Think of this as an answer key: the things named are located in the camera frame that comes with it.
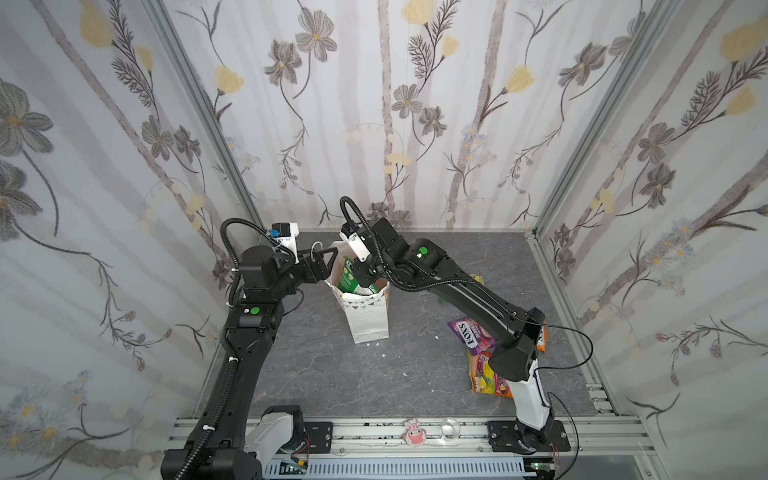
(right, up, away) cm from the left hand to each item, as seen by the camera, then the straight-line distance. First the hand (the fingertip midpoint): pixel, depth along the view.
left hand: (322, 243), depth 71 cm
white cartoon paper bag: (+10, -14, +1) cm, 18 cm away
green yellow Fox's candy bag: (+48, -11, +33) cm, 59 cm away
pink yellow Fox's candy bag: (+42, -37, +10) cm, 57 cm away
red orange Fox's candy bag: (+63, -28, +18) cm, 71 cm away
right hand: (+7, -3, +1) cm, 7 cm away
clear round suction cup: (+32, -48, +6) cm, 58 cm away
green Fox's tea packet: (+5, -10, +6) cm, 13 cm away
